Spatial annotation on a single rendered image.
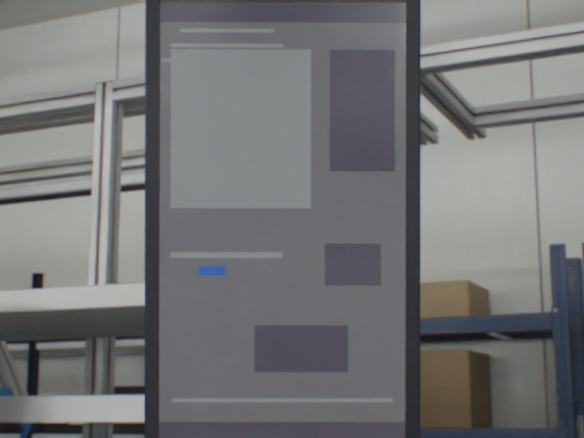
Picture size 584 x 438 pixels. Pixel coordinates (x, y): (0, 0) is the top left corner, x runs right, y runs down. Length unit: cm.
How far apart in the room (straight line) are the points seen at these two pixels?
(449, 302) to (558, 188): 81
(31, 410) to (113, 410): 15
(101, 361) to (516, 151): 306
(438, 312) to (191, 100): 329
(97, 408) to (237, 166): 59
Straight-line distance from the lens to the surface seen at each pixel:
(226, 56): 111
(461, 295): 431
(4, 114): 240
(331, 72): 111
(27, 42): 636
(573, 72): 490
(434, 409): 430
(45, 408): 162
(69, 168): 290
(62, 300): 162
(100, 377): 213
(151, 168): 110
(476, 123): 241
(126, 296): 155
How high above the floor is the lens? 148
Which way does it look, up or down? 11 degrees up
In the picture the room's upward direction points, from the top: straight up
